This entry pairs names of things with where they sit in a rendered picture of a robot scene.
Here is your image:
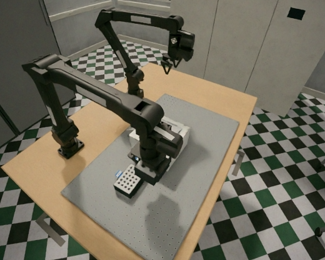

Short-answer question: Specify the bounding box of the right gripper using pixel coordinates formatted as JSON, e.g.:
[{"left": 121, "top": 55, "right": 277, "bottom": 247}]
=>
[{"left": 127, "top": 142, "right": 170, "bottom": 176}]

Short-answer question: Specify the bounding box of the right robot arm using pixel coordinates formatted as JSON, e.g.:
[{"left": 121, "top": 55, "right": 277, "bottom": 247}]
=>
[{"left": 21, "top": 54, "right": 183, "bottom": 159}]

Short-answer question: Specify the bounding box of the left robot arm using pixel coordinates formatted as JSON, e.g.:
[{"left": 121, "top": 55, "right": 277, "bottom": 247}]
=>
[{"left": 95, "top": 6, "right": 195, "bottom": 96}]

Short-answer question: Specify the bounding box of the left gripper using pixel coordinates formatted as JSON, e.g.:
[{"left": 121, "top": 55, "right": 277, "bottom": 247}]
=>
[{"left": 161, "top": 44, "right": 183, "bottom": 75}]

